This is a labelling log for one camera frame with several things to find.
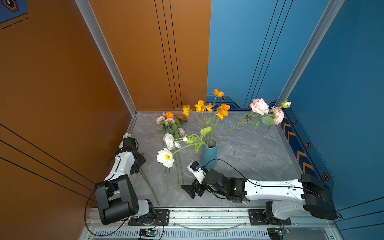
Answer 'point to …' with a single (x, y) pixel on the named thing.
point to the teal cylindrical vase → (209, 152)
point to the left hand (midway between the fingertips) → (137, 162)
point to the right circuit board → (277, 233)
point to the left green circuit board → (148, 232)
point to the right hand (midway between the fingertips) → (186, 179)
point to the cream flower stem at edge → (127, 135)
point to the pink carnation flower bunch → (170, 126)
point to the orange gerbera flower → (180, 117)
